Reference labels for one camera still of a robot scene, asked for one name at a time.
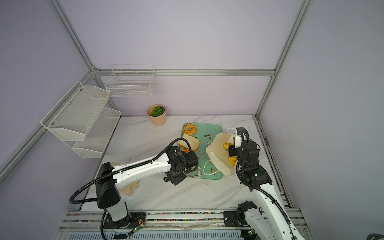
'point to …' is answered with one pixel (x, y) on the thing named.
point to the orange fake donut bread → (190, 128)
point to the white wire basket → (131, 80)
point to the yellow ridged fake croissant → (232, 159)
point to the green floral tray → (206, 133)
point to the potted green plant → (157, 113)
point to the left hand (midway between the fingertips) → (171, 178)
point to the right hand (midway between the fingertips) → (234, 136)
